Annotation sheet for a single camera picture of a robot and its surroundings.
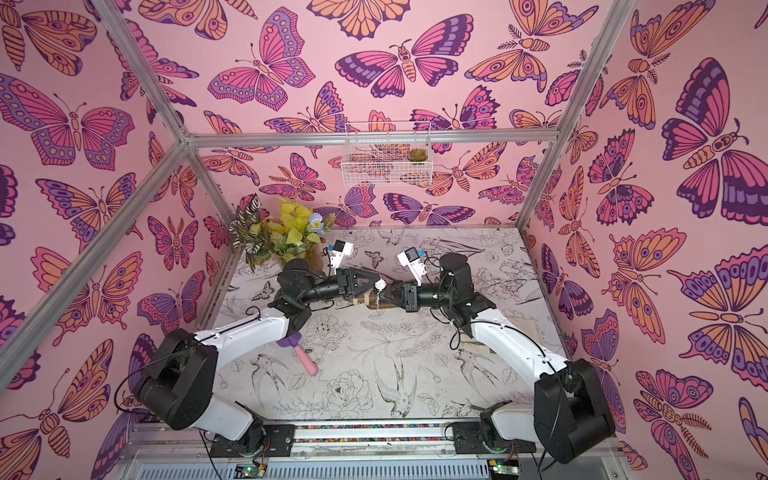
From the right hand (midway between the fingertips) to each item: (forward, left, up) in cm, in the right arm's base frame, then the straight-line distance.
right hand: (385, 295), depth 73 cm
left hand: (+2, +1, +3) cm, 3 cm away
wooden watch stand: (+9, +6, -18) cm, 20 cm away
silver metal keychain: (+2, +1, +1) cm, 3 cm away
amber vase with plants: (+22, +28, -1) cm, 36 cm away
